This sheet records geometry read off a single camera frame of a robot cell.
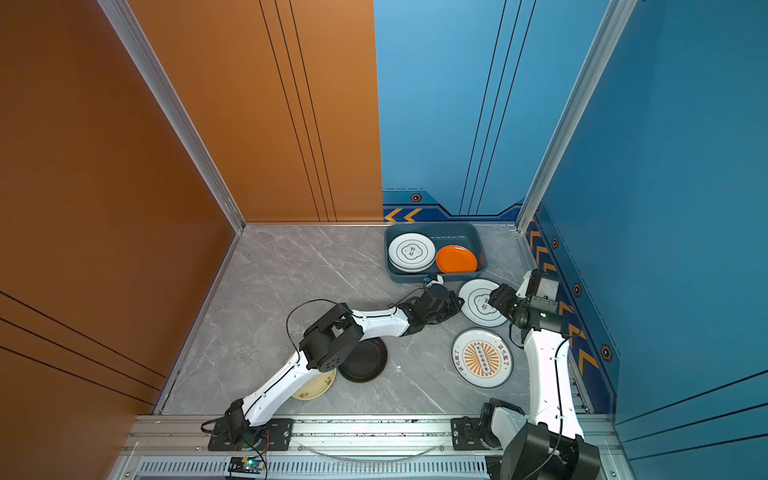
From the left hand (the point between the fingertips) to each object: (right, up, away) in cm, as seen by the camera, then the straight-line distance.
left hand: (469, 300), depth 95 cm
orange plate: (-3, +13, +10) cm, 17 cm away
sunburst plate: (+1, -15, -10) cm, 18 cm away
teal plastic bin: (-5, +22, +21) cm, 31 cm away
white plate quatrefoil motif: (-18, +15, +13) cm, 27 cm away
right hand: (+4, +3, -14) cm, 15 cm away
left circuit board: (-60, -35, -24) cm, 73 cm away
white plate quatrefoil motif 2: (+3, +1, +4) cm, 5 cm away
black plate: (-32, -16, -11) cm, 38 cm away
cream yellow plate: (-45, -20, -16) cm, 52 cm away
